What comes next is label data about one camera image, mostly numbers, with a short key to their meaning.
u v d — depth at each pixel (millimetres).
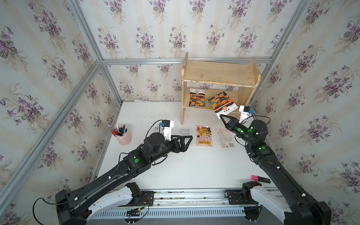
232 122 637
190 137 614
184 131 1010
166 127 584
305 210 385
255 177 785
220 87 1152
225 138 962
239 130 626
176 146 565
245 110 648
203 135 983
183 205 720
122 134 862
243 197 675
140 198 662
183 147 565
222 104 757
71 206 383
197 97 931
